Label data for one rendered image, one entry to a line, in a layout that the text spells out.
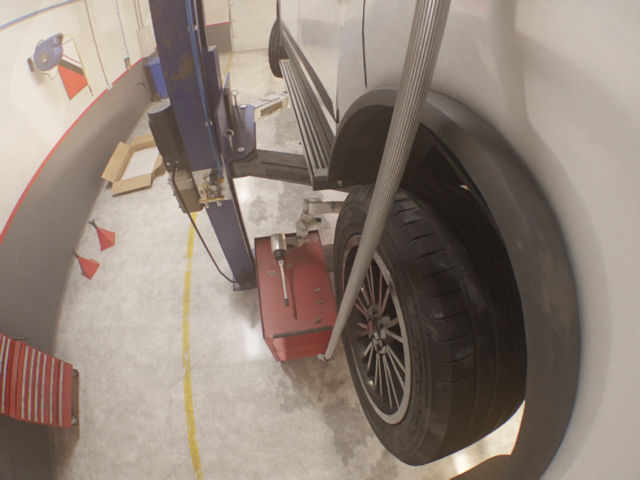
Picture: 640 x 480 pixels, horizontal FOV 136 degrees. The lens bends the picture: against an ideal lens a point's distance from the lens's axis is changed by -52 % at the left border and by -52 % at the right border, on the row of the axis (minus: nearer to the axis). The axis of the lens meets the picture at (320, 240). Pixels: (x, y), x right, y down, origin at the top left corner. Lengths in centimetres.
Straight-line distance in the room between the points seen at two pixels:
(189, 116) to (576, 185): 147
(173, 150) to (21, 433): 309
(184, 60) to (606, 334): 146
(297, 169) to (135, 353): 232
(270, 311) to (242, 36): 969
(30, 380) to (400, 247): 280
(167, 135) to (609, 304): 167
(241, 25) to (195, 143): 898
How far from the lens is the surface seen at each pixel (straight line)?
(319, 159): 113
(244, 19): 1033
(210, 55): 141
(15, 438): 341
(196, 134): 153
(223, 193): 178
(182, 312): 276
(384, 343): 72
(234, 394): 242
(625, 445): 26
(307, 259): 176
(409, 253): 44
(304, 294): 164
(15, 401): 277
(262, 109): 188
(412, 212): 48
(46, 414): 296
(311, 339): 192
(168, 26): 137
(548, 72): 23
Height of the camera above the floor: 234
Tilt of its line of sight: 54 degrees down
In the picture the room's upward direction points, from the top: 5 degrees clockwise
